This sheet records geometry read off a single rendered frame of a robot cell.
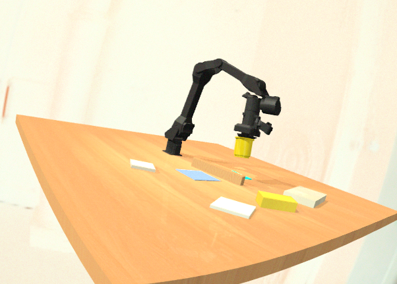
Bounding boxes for yellow rectangular block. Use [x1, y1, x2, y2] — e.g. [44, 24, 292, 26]
[256, 190, 298, 213]

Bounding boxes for yellow cup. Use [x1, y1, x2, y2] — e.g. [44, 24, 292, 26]
[233, 136, 254, 158]

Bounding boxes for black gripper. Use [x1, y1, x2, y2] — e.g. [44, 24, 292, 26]
[234, 110, 261, 140]

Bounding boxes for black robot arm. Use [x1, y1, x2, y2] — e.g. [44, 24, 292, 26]
[162, 58, 282, 156]

